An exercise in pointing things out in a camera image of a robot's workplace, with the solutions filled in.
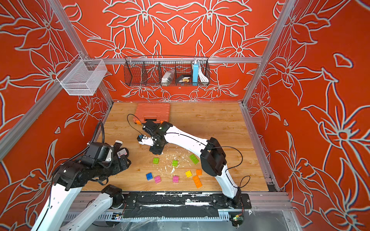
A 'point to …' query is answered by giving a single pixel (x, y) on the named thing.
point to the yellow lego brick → (188, 173)
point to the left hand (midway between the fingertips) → (124, 164)
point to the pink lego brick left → (157, 179)
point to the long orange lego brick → (197, 181)
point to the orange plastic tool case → (158, 111)
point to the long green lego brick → (194, 159)
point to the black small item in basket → (184, 80)
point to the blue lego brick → (149, 176)
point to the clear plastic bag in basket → (167, 77)
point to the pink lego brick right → (175, 179)
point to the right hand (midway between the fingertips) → (152, 150)
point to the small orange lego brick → (199, 172)
